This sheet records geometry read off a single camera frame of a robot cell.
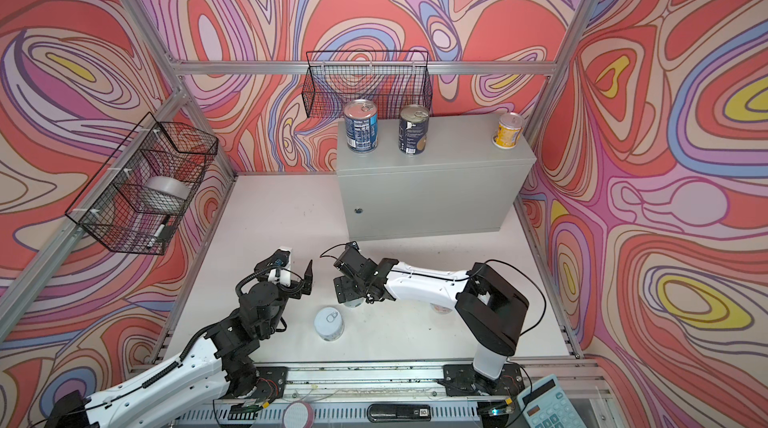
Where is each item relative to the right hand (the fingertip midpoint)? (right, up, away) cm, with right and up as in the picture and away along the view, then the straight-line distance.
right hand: (355, 291), depth 85 cm
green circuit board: (-26, -25, -13) cm, 38 cm away
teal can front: (-6, -6, -7) cm, 11 cm away
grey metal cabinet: (+36, +33, +17) cm, 51 cm away
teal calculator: (+47, -22, -16) cm, 55 cm away
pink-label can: (+24, -4, -3) cm, 25 cm away
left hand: (-15, +11, -7) cm, 20 cm away
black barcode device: (+10, -21, -20) cm, 30 cm away
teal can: (+1, +1, -11) cm, 11 cm away
